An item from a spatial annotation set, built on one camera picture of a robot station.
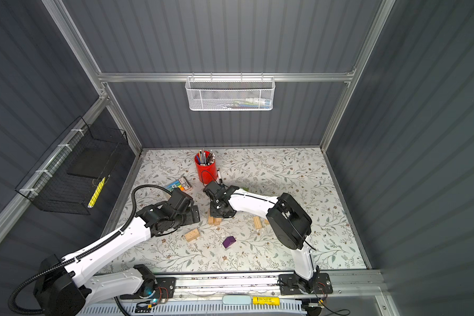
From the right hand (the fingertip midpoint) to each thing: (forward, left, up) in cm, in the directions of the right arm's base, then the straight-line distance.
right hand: (217, 215), depth 90 cm
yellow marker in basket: (-8, +39, +26) cm, 47 cm away
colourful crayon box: (+18, +20, -1) cm, 27 cm away
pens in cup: (+27, +7, +10) cm, 30 cm away
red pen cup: (+20, +6, +10) cm, 23 cm away
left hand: (-4, +10, +8) cm, 13 cm away
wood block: (-9, +10, 0) cm, 14 cm away
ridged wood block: (-3, -19, -2) cm, 19 cm away
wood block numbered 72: (-3, +3, -1) cm, 4 cm away
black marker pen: (+22, +1, -1) cm, 22 cm away
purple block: (-12, -6, -1) cm, 13 cm away
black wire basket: (+2, +52, +27) cm, 59 cm away
